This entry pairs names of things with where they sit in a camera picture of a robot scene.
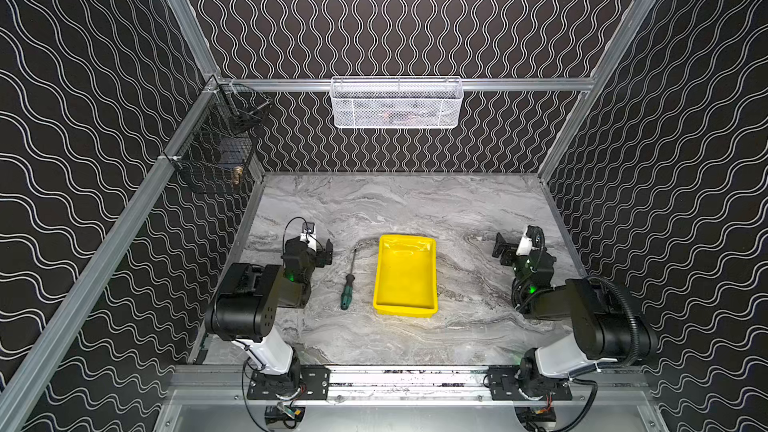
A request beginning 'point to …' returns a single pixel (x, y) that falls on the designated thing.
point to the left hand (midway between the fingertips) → (323, 240)
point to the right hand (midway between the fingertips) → (520, 237)
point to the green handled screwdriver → (347, 293)
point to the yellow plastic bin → (405, 276)
